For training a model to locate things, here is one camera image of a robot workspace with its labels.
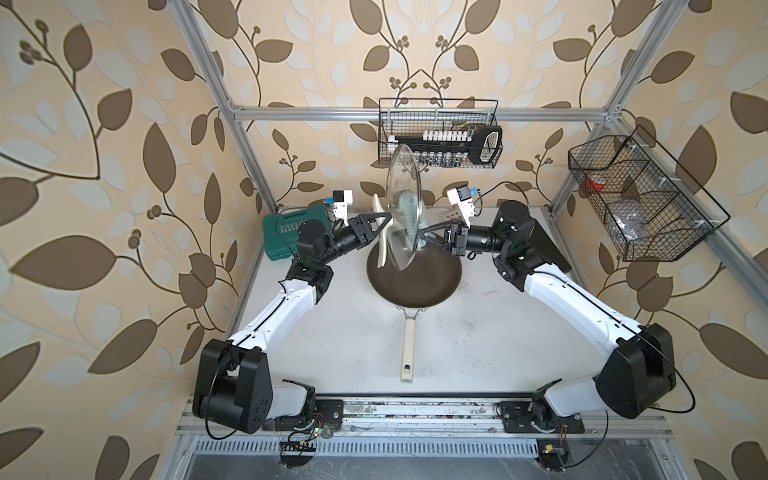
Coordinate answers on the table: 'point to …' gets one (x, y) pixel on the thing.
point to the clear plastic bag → (630, 216)
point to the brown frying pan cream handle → (430, 278)
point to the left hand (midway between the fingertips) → (385, 216)
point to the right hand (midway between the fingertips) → (418, 235)
